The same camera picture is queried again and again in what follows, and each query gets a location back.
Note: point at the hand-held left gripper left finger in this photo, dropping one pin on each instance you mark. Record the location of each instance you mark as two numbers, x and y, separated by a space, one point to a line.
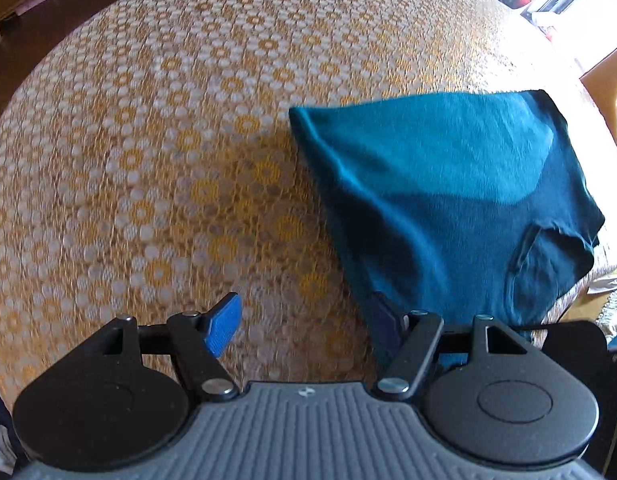
223 325

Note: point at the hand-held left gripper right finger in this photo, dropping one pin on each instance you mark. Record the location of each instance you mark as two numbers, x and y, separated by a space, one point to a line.
386 322

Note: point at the teal sweater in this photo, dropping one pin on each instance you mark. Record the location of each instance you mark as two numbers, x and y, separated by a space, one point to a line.
438 185

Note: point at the cream fringed blanket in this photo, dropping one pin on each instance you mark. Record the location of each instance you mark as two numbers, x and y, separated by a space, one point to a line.
611 280

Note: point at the orange white floral cover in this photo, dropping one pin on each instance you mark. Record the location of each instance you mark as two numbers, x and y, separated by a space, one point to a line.
163 160

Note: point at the cardboard box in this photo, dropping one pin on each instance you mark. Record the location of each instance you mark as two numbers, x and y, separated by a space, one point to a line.
608 90

